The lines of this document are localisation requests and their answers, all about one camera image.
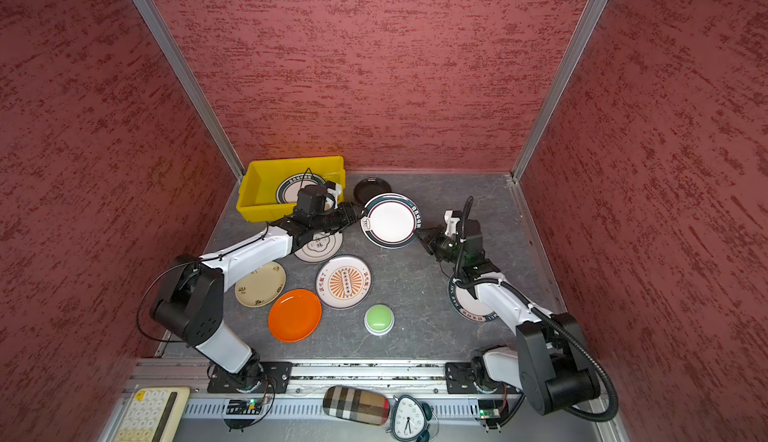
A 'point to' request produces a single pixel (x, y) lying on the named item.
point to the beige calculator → (154, 414)
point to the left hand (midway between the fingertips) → (365, 218)
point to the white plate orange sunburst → (343, 281)
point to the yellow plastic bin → (258, 186)
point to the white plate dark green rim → (392, 220)
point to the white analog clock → (409, 419)
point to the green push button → (379, 319)
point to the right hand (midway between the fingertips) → (409, 236)
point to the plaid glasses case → (356, 405)
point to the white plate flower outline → (325, 246)
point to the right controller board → (489, 408)
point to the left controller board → (243, 407)
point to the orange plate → (294, 315)
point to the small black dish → (368, 188)
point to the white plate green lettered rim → (467, 306)
